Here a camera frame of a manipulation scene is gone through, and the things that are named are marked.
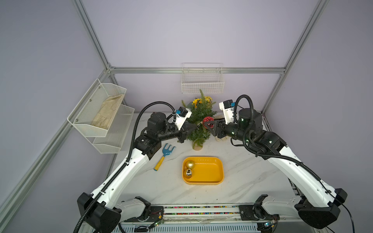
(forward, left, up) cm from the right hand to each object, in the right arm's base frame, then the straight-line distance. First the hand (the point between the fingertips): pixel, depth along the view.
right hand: (209, 125), depth 64 cm
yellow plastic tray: (-6, +2, -37) cm, 37 cm away
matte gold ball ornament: (-3, +10, -33) cm, 35 cm away
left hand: (0, +7, -2) cm, 7 cm away
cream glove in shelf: (+12, +55, -6) cm, 57 cm away
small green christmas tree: (+4, +5, -15) cm, 16 cm away
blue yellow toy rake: (+7, +26, -36) cm, 45 cm away
